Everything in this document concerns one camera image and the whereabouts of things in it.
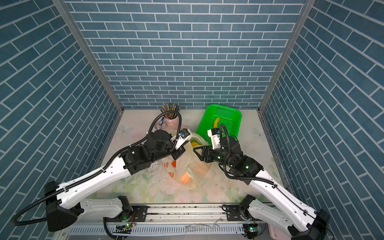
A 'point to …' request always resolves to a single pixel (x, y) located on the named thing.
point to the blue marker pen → (161, 122)
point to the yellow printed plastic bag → (189, 169)
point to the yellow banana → (216, 122)
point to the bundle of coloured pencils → (169, 107)
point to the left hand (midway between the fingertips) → (188, 141)
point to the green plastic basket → (214, 116)
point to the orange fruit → (185, 180)
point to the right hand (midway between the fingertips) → (195, 147)
